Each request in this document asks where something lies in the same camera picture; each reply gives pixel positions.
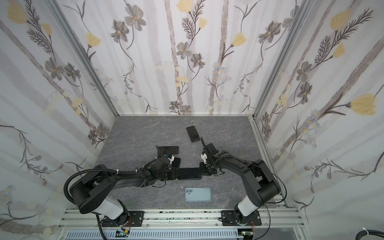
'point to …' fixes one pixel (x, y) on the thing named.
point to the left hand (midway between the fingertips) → (178, 170)
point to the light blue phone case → (198, 194)
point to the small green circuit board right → (247, 233)
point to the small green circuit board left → (120, 234)
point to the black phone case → (187, 173)
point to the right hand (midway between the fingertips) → (197, 170)
